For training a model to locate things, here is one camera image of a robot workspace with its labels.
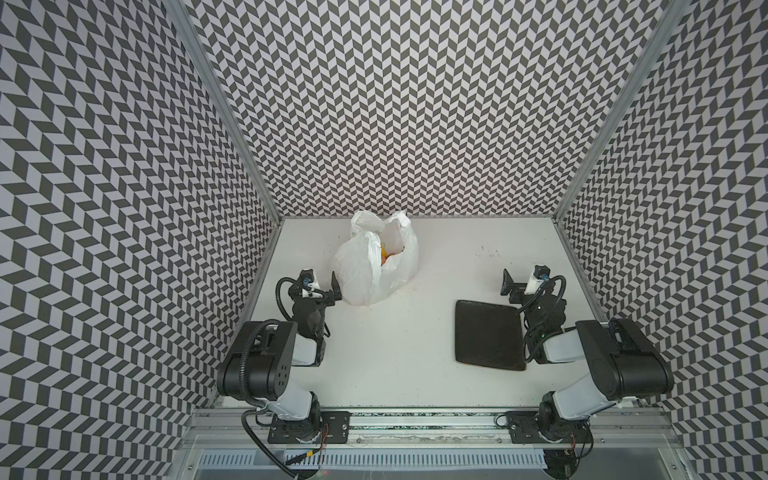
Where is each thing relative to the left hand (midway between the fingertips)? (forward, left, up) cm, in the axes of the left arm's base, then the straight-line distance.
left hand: (318, 275), depth 90 cm
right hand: (0, -62, 0) cm, 62 cm away
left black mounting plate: (-39, -7, -8) cm, 40 cm away
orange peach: (-8, -21, +20) cm, 30 cm away
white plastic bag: (-9, -20, +20) cm, 29 cm away
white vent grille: (-45, -19, -10) cm, 50 cm away
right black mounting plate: (-39, -55, -10) cm, 68 cm away
